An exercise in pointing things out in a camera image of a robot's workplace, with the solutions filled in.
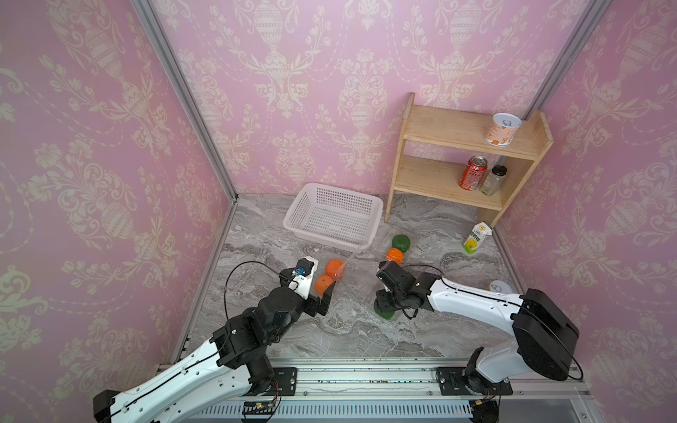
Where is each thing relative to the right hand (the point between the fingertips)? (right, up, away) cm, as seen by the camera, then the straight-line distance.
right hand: (382, 301), depth 85 cm
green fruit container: (+9, +18, +15) cm, 25 cm away
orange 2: (+6, +14, +10) cm, 18 cm away
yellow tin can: (+39, +5, +1) cm, 39 cm away
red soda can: (+31, +42, +2) cm, 52 cm away
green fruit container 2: (+1, -3, -4) cm, 5 cm away
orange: (-16, +10, +4) cm, 19 cm away
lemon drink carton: (+35, +20, +10) cm, 42 cm away
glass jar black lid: (+37, +38, +4) cm, 53 cm away
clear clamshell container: (+4, +17, +20) cm, 26 cm away
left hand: (-18, +11, -16) cm, 27 cm away
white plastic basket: (-17, +27, +28) cm, 42 cm away
